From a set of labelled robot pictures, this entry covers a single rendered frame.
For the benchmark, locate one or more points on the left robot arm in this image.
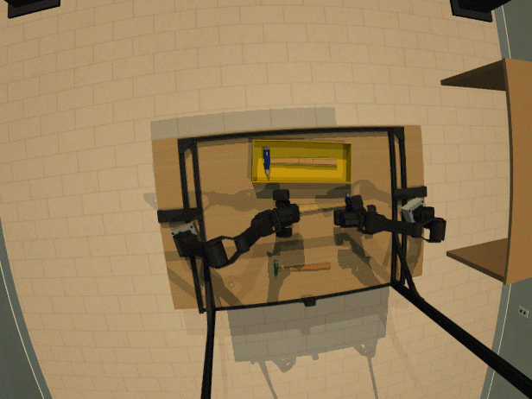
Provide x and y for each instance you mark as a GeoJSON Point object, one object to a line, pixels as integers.
{"type": "Point", "coordinates": [213, 250]}

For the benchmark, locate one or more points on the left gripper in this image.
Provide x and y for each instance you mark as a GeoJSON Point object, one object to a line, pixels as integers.
{"type": "Point", "coordinates": [282, 200]}

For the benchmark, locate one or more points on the hammer with blue head and wooden handle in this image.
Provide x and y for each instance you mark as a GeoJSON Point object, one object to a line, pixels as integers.
{"type": "Point", "coordinates": [299, 161]}

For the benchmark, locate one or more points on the yellow bin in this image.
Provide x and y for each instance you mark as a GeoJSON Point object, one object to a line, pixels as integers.
{"type": "Point", "coordinates": [342, 173]}

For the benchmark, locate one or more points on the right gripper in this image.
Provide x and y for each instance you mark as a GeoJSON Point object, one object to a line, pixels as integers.
{"type": "Point", "coordinates": [336, 213]}

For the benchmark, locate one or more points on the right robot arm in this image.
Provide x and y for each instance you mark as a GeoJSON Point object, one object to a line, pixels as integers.
{"type": "Point", "coordinates": [375, 222]}

